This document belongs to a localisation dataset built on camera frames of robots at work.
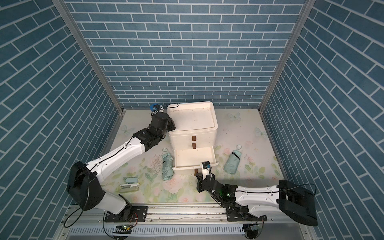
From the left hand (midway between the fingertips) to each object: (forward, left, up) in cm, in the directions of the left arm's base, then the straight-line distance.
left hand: (177, 121), depth 83 cm
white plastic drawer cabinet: (-3, -11, 0) cm, 11 cm away
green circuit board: (-47, +25, -27) cm, 60 cm away
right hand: (-25, -11, -18) cm, 33 cm away
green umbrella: (-18, +6, -19) cm, 27 cm away
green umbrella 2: (-14, -34, -22) cm, 43 cm away
